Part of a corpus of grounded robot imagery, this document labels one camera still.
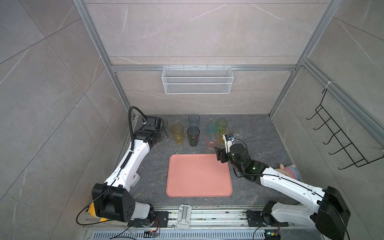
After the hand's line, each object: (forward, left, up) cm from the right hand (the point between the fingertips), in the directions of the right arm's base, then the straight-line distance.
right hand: (220, 145), depth 80 cm
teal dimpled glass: (+20, +2, -10) cm, 23 cm away
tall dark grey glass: (+12, +15, -5) cm, 19 cm away
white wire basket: (+45, +11, +12) cm, 48 cm away
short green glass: (+25, -6, -11) cm, 27 cm away
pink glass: (+14, +2, -14) cm, 20 cm away
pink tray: (-9, +12, -18) cm, 24 cm away
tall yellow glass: (+14, +25, -6) cm, 29 cm away
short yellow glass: (+18, -5, -12) cm, 22 cm away
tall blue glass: (+23, +14, -4) cm, 27 cm away
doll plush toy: (-11, -41, -13) cm, 44 cm away
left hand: (+8, +33, +4) cm, 34 cm away
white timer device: (-12, +48, -14) cm, 52 cm away
